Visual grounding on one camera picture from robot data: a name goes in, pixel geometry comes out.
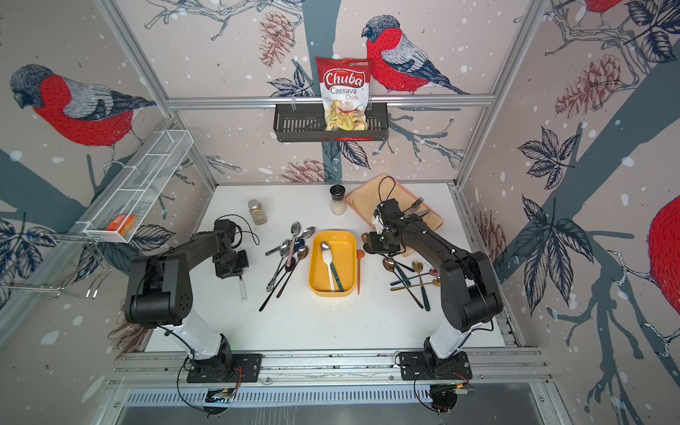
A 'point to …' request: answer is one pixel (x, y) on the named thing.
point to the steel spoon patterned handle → (284, 249)
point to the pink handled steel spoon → (295, 230)
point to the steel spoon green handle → (325, 245)
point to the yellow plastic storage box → (343, 245)
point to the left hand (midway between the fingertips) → (245, 265)
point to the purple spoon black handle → (278, 282)
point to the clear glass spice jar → (258, 212)
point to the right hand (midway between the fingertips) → (372, 245)
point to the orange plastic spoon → (359, 254)
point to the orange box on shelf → (121, 224)
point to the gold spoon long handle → (436, 282)
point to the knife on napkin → (421, 213)
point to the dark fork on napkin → (414, 206)
